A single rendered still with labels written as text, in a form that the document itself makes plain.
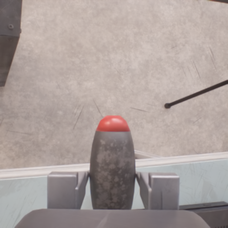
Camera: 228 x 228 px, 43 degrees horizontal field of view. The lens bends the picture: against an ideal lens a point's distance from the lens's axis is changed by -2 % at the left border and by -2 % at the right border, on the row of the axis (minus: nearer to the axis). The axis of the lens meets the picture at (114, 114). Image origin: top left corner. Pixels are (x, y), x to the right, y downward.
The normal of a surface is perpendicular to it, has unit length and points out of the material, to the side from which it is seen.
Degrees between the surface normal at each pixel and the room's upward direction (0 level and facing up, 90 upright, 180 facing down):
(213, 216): 0
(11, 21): 0
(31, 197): 0
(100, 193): 53
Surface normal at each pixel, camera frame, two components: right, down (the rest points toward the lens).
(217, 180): 0.38, 0.00
